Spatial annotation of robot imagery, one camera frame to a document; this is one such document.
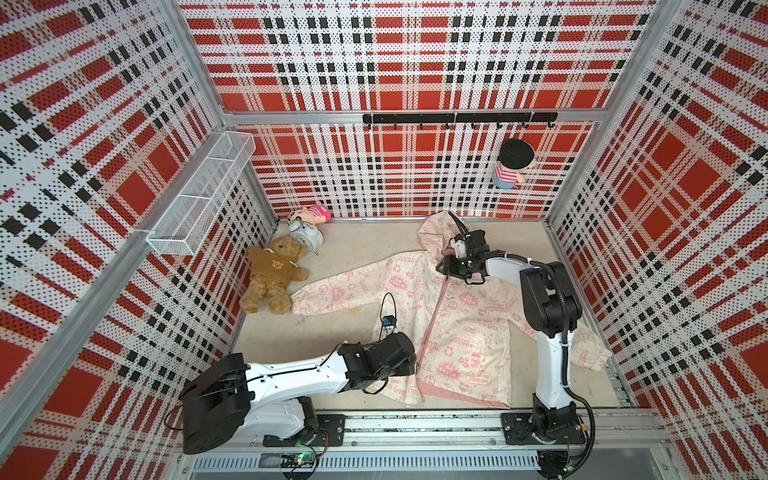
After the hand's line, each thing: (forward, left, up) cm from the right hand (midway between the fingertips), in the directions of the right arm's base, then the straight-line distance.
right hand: (445, 267), depth 104 cm
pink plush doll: (+22, +50, +4) cm, 55 cm away
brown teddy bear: (-4, +59, +4) cm, 60 cm away
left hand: (-33, +12, +3) cm, 35 cm away
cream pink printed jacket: (-27, -3, -1) cm, 27 cm away
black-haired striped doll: (+22, -21, +31) cm, 43 cm away
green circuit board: (-56, +39, 0) cm, 68 cm away
